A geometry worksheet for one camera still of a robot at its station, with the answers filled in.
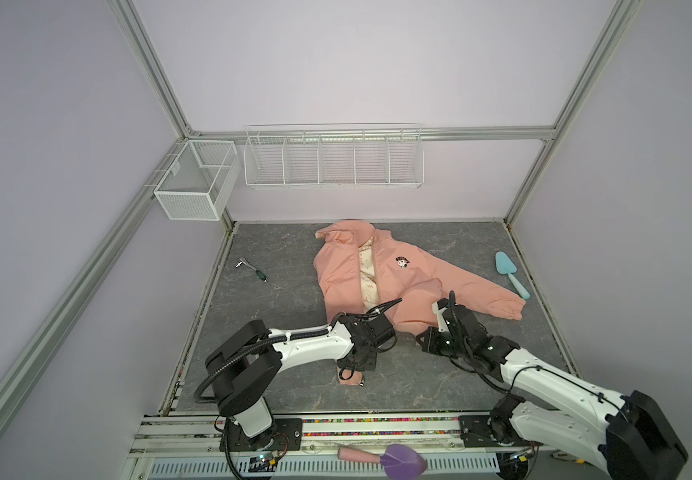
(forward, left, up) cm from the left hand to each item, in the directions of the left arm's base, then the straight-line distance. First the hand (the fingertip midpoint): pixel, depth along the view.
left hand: (362, 367), depth 83 cm
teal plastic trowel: (+32, -54, -2) cm, 63 cm away
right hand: (+5, -16, +5) cm, 17 cm away
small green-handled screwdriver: (+34, +33, -2) cm, 47 cm away
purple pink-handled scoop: (-22, -8, -2) cm, 24 cm away
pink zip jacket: (+31, -3, +4) cm, 31 cm away
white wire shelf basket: (+59, +5, +29) cm, 66 cm away
